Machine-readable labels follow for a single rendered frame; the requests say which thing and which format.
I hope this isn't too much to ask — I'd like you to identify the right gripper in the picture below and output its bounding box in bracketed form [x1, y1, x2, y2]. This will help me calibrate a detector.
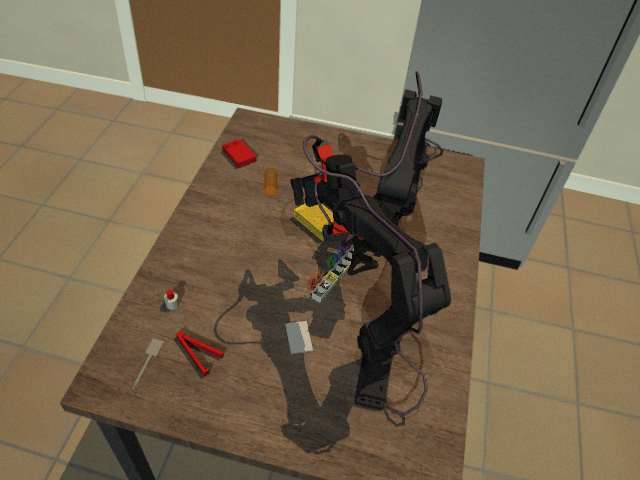
[331, 222, 382, 276]

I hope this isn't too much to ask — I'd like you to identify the amber translucent pill bottle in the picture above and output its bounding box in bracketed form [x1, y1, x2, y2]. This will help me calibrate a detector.
[264, 167, 278, 195]

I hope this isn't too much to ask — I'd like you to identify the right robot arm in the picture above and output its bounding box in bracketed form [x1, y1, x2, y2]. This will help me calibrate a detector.
[375, 89, 442, 226]

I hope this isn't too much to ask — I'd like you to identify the grey cylinder with red cap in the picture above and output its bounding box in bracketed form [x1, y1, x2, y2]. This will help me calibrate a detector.
[164, 290, 179, 310]

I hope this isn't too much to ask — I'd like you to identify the red rectangular block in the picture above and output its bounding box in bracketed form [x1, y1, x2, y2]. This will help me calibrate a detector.
[222, 139, 256, 168]

